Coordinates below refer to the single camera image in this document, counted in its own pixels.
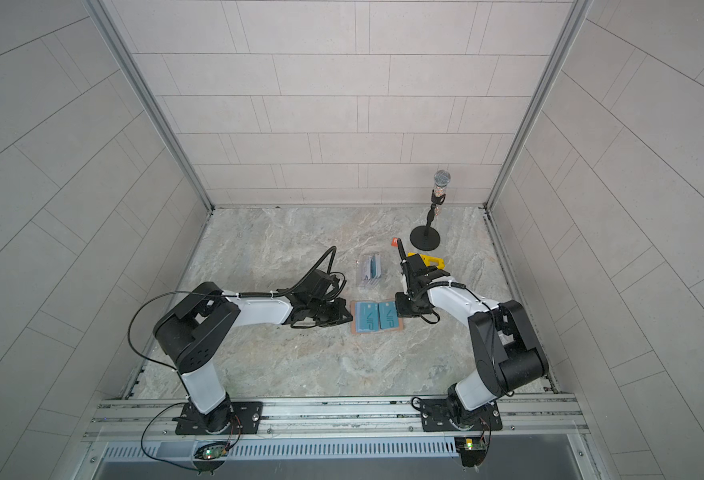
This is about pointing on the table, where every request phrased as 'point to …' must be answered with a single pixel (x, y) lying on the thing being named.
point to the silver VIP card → (367, 317)
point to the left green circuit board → (212, 450)
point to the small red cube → (394, 242)
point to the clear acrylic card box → (374, 269)
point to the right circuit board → (472, 450)
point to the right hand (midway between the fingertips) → (401, 310)
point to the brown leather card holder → (353, 319)
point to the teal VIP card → (388, 317)
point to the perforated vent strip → (421, 449)
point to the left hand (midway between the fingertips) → (361, 316)
